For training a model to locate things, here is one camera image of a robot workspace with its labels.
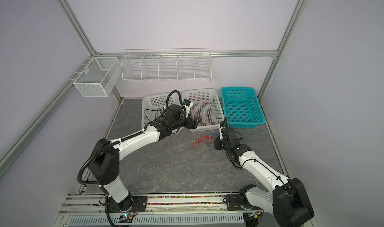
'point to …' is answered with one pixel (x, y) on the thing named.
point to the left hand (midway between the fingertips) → (197, 118)
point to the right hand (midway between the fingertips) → (218, 139)
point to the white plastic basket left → (151, 107)
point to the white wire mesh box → (99, 77)
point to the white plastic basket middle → (207, 104)
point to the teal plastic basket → (242, 107)
